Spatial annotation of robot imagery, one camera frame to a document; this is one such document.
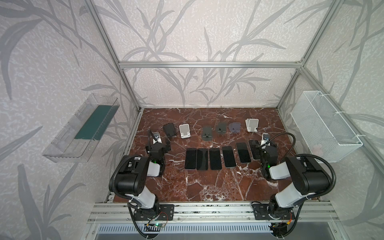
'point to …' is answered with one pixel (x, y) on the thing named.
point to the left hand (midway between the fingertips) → (159, 135)
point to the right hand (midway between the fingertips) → (262, 136)
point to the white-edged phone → (255, 149)
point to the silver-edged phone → (229, 157)
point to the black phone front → (244, 155)
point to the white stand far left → (185, 130)
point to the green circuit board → (159, 225)
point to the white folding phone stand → (252, 125)
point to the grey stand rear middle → (221, 128)
